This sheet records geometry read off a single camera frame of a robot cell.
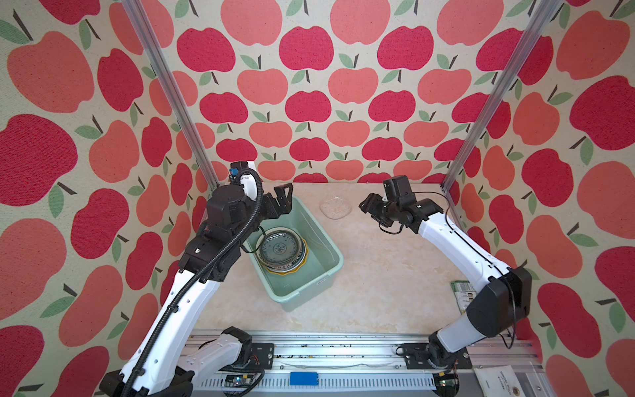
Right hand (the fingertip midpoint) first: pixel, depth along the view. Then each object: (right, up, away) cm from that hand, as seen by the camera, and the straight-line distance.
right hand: (368, 206), depth 83 cm
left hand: (-26, +4, -21) cm, 34 cm away
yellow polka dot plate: (-27, -23, +8) cm, 36 cm away
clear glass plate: (-9, -1, +29) cm, 30 cm away
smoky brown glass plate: (-31, -17, +10) cm, 37 cm away
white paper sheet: (+34, -50, -14) cm, 62 cm away
